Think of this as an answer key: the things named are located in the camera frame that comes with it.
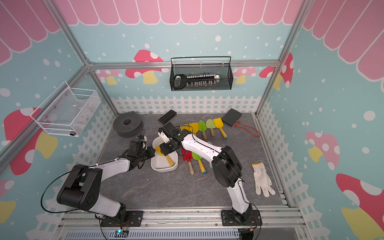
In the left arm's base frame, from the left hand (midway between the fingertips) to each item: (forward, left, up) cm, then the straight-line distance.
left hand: (156, 152), depth 95 cm
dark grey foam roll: (+21, +24, +2) cm, 31 cm away
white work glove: (-17, -63, 0) cm, 66 cm away
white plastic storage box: (-6, -4, -4) cm, 8 cm away
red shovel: (-1, -20, -3) cm, 20 cm away
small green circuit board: (-42, +10, -6) cm, 44 cm away
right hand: (-3, -7, +8) cm, 11 cm away
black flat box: (+35, -53, -4) cm, 64 cm away
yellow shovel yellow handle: (-4, -4, +10) cm, 11 cm away
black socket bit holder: (+31, -17, +32) cm, 47 cm away
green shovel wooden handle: (+22, -30, -2) cm, 37 cm away
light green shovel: (+26, -36, -3) cm, 45 cm away
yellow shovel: (+27, -42, -2) cm, 50 cm away
